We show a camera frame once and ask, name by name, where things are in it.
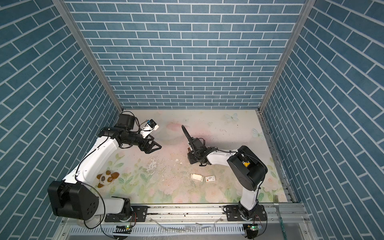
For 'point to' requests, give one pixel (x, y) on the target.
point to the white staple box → (210, 178)
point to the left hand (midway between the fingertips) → (156, 141)
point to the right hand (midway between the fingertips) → (189, 155)
